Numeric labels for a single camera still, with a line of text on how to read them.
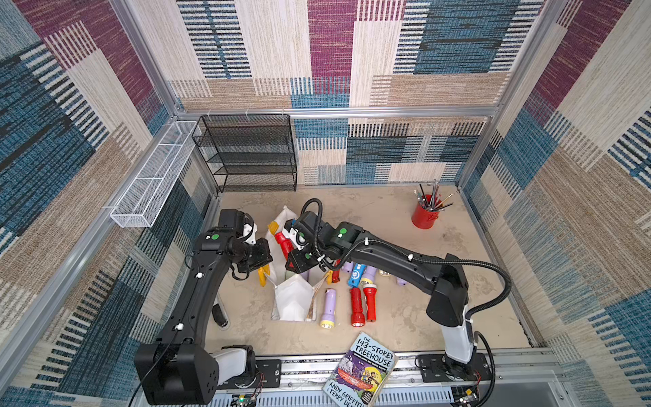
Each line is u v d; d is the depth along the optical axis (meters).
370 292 0.86
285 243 0.75
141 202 0.71
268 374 0.73
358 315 0.81
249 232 0.67
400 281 0.53
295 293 0.80
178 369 0.38
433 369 0.73
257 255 0.68
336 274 0.91
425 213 1.00
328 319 0.80
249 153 1.09
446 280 0.51
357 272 0.89
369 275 0.89
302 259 0.68
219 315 0.80
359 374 0.71
